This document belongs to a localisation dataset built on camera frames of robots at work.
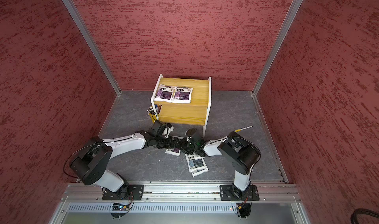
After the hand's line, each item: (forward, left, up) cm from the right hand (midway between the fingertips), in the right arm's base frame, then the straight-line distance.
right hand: (175, 150), depth 88 cm
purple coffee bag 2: (+15, -6, +34) cm, 37 cm away
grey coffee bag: (-4, -11, 0) cm, 12 cm away
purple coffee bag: (+16, +2, +33) cm, 37 cm away
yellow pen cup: (+11, +9, +26) cm, 29 cm away
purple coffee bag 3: (-1, +1, 0) cm, 1 cm away
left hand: (+1, 0, +2) cm, 2 cm away
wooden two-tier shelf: (+19, -14, +14) cm, 27 cm away
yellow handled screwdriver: (+14, -43, -2) cm, 46 cm away
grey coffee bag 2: (-9, -13, +1) cm, 16 cm away
